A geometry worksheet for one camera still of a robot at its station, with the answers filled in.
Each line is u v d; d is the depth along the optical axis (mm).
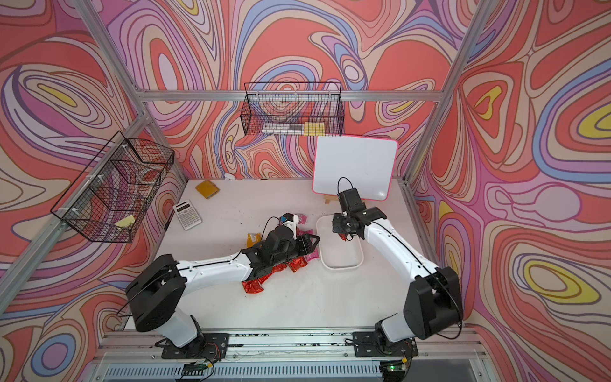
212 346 731
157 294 442
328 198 1100
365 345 734
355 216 607
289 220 756
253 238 957
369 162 1007
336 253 914
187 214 1050
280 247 641
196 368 710
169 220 1098
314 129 822
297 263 880
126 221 719
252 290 824
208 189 1165
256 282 829
